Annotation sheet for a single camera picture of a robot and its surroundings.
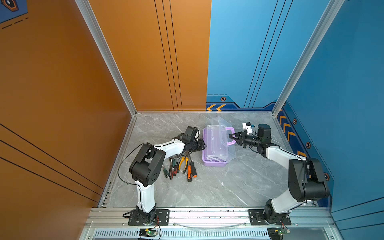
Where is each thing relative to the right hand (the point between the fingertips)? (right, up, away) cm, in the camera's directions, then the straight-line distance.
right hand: (228, 136), depth 86 cm
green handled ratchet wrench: (-37, -22, +2) cm, 43 cm away
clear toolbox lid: (-6, -4, -5) cm, 9 cm away
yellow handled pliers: (-25, -15, +7) cm, 30 cm away
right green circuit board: (+20, -45, -15) cm, 52 cm away
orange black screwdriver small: (-20, -20, +1) cm, 28 cm away
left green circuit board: (-42, -45, -15) cm, 63 cm away
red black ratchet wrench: (-34, -20, +3) cm, 40 cm away
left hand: (-13, -6, +10) cm, 17 cm away
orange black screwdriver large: (-23, -21, 0) cm, 31 cm away
